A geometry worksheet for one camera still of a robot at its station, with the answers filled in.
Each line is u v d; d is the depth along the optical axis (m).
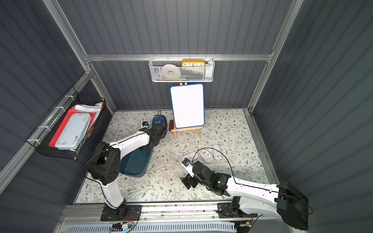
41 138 0.61
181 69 0.88
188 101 0.89
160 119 1.12
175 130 0.99
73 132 0.67
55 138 0.67
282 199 0.42
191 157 0.92
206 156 0.91
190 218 0.73
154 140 0.70
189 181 0.68
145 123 0.84
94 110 0.79
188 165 0.68
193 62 0.87
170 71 0.84
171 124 1.10
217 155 0.92
